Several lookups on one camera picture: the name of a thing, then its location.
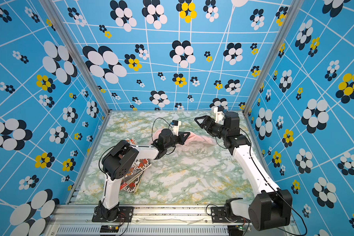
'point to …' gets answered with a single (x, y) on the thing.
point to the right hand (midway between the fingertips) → (200, 121)
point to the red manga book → (131, 182)
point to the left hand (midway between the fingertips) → (192, 132)
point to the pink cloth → (193, 140)
